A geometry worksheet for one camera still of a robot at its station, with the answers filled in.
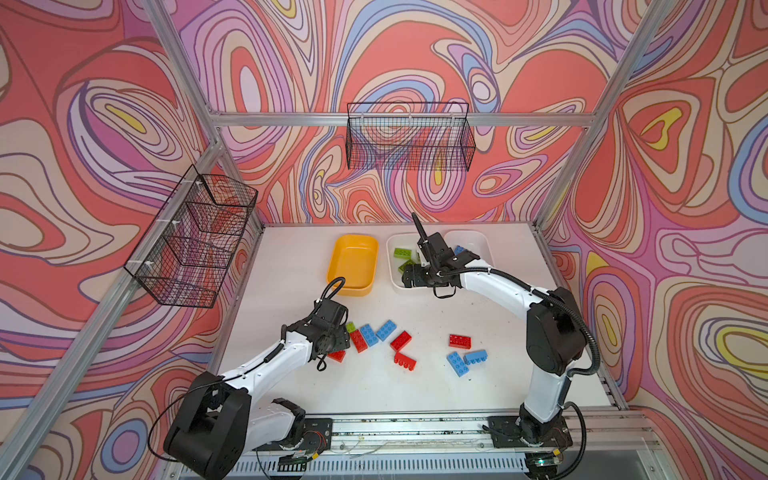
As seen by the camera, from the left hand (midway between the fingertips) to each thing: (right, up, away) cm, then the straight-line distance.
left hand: (339, 338), depth 88 cm
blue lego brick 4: (+9, +1, +1) cm, 9 cm away
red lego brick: (+36, -1, +1) cm, 36 cm away
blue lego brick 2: (+34, -6, -5) cm, 35 cm away
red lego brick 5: (+6, -1, 0) cm, 6 cm away
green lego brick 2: (+19, +21, +5) cm, 29 cm away
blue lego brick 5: (+14, +2, +2) cm, 14 cm away
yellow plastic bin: (+2, +23, +24) cm, 34 cm away
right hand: (+24, +16, +4) cm, 29 cm away
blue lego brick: (+41, +27, +22) cm, 54 cm away
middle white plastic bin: (+19, +30, +22) cm, 42 cm away
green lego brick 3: (+3, +2, +3) cm, 5 cm away
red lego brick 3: (+18, -1, 0) cm, 19 cm away
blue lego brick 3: (+40, -4, -4) cm, 40 cm away
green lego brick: (+20, +25, +20) cm, 38 cm away
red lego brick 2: (+19, -6, -4) cm, 21 cm away
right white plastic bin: (+47, +30, +23) cm, 61 cm away
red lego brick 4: (0, -4, -3) cm, 5 cm away
